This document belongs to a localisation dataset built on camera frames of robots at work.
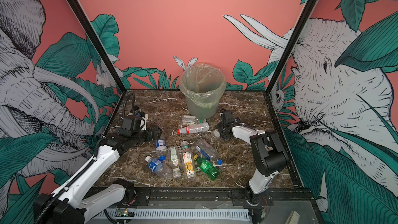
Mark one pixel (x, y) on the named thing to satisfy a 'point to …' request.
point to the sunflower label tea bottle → (188, 161)
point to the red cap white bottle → (194, 128)
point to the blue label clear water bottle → (160, 148)
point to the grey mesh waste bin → (201, 112)
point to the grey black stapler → (144, 116)
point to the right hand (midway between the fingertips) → (216, 125)
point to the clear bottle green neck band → (192, 119)
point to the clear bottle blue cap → (208, 151)
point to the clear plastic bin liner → (202, 83)
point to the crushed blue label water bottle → (158, 167)
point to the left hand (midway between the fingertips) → (154, 129)
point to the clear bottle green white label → (173, 156)
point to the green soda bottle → (207, 167)
